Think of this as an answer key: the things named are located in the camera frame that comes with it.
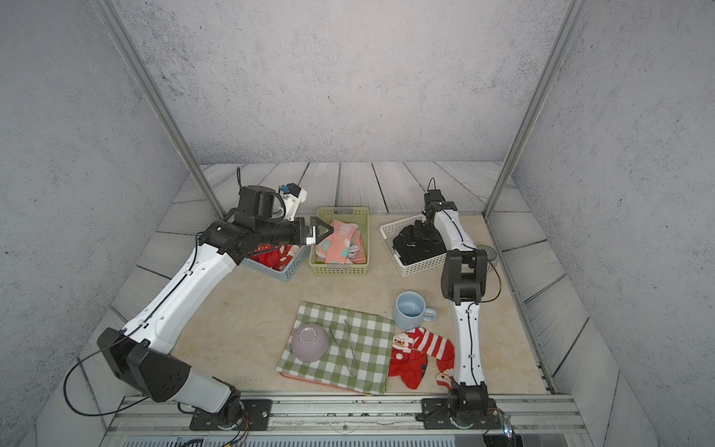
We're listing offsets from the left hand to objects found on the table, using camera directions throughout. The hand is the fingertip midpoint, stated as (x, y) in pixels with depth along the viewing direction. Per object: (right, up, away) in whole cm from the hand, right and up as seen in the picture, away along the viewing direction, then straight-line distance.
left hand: (326, 229), depth 72 cm
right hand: (+32, -1, +34) cm, 47 cm away
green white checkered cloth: (+8, -36, +11) cm, 38 cm away
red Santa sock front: (+32, -40, +5) cm, 51 cm away
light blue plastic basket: (-17, -15, +24) cm, 33 cm away
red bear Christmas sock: (-22, -9, +26) cm, 35 cm away
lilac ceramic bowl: (-5, -32, +7) cm, 33 cm away
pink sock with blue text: (+2, -5, +28) cm, 29 cm away
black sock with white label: (+28, -4, +26) cm, 39 cm away
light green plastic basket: (+7, +7, +42) cm, 43 cm away
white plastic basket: (+19, 0, +36) cm, 41 cm away
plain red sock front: (+23, -39, +8) cm, 46 cm away
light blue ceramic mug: (+24, -26, +18) cm, 40 cm away
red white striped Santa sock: (+28, -33, +14) cm, 46 cm away
